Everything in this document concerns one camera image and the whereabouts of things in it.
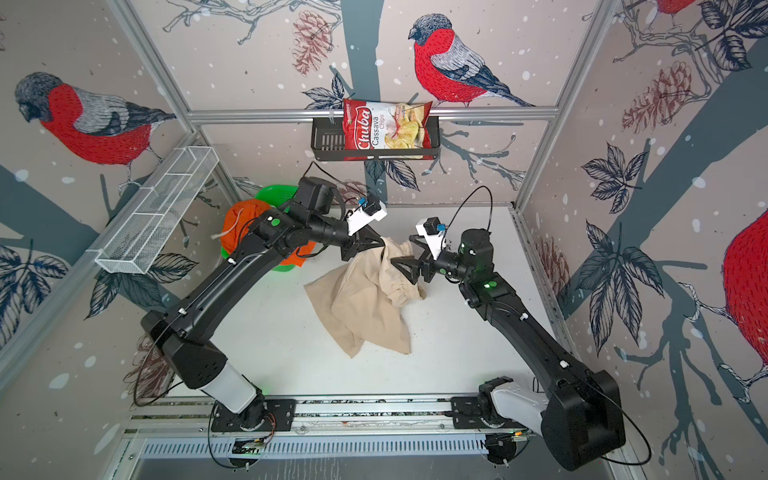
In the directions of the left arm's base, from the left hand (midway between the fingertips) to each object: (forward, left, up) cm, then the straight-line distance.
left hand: (382, 240), depth 66 cm
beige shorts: (-1, +7, -28) cm, 29 cm away
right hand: (+1, -4, -8) cm, 8 cm away
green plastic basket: (+48, +46, -30) cm, 73 cm away
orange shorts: (+31, +52, -23) cm, 65 cm away
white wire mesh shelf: (+15, +61, -5) cm, 63 cm away
